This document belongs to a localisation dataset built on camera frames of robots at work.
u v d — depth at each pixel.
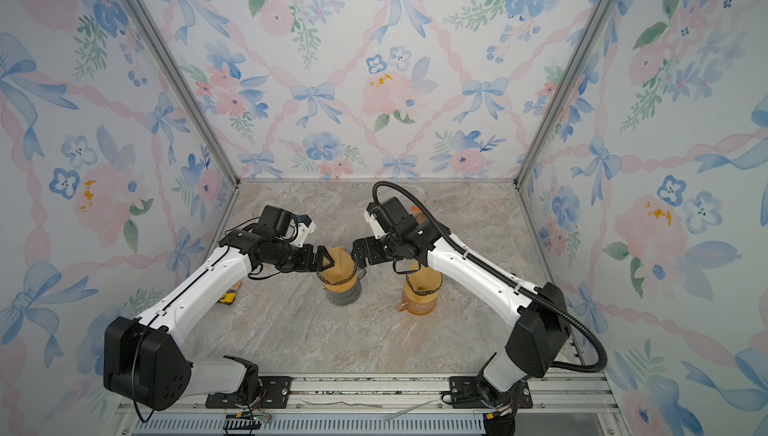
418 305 0.87
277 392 0.74
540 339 0.41
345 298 0.86
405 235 0.56
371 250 0.68
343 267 0.82
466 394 0.73
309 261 0.71
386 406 0.73
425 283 0.81
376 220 0.63
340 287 0.81
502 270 0.47
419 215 0.52
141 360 0.40
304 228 0.77
